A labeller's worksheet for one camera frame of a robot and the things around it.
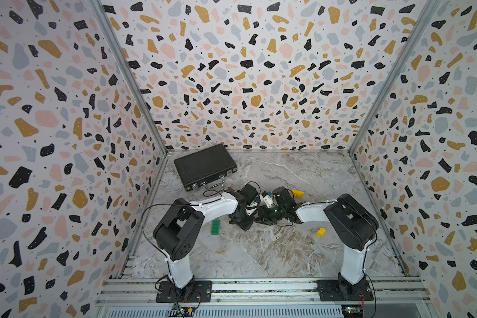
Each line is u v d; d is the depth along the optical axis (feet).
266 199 2.95
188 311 2.32
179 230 1.55
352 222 1.67
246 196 2.44
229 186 3.37
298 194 3.29
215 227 2.90
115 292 2.45
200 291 2.40
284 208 2.55
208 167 3.50
